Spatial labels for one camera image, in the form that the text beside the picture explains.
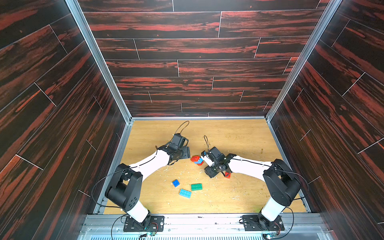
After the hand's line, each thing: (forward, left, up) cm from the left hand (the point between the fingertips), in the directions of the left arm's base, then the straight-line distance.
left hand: (186, 152), depth 91 cm
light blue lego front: (-22, 0, -7) cm, 23 cm away
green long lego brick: (-19, -7, -7) cm, 21 cm away
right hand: (-6, -16, -8) cm, 19 cm away
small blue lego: (-3, -8, -3) cm, 9 cm away
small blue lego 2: (-17, +5, -7) cm, 19 cm away
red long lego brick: (-2, -5, -4) cm, 7 cm away
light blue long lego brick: (-4, -8, -3) cm, 10 cm away
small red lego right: (-11, -25, -6) cm, 28 cm away
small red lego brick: (-5, -9, -6) cm, 12 cm away
